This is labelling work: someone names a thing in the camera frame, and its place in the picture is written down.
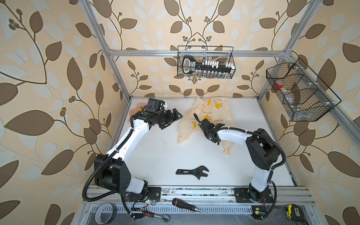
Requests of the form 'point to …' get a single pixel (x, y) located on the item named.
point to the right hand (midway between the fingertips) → (218, 131)
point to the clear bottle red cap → (291, 98)
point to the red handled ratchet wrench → (165, 218)
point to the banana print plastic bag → (217, 109)
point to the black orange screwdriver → (178, 202)
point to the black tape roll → (105, 213)
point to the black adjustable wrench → (197, 171)
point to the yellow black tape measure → (294, 212)
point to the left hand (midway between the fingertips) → (175, 117)
